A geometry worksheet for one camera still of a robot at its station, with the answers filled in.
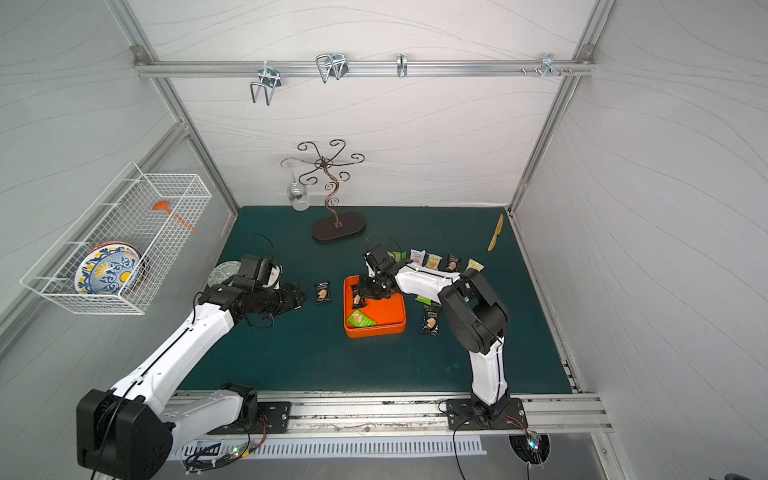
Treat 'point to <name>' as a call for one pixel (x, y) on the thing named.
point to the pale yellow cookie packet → (474, 264)
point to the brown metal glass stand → (349, 224)
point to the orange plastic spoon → (164, 206)
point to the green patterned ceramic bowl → (224, 270)
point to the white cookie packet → (417, 255)
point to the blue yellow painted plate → (111, 268)
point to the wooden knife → (496, 233)
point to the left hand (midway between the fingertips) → (298, 301)
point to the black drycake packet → (322, 291)
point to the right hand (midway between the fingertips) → (359, 290)
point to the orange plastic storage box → (389, 313)
